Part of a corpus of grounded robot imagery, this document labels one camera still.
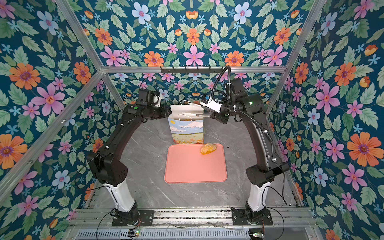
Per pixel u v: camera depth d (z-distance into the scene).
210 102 0.57
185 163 0.97
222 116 0.60
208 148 0.94
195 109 0.90
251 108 0.44
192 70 0.93
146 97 0.64
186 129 0.88
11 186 0.49
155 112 0.70
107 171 0.48
